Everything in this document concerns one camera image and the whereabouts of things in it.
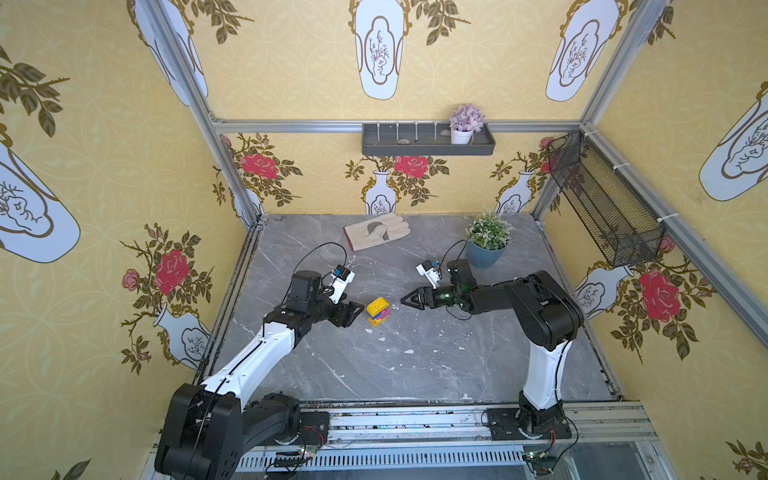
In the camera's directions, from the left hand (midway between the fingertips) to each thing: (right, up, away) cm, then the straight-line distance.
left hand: (355, 301), depth 85 cm
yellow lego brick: (+6, -8, +6) cm, 12 cm away
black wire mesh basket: (+76, +19, -1) cm, 79 cm away
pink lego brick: (+8, -5, +5) cm, 11 cm away
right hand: (+15, -3, +8) cm, 18 cm away
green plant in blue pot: (+41, +19, +10) cm, 46 cm away
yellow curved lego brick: (+6, -2, +1) cm, 6 cm away
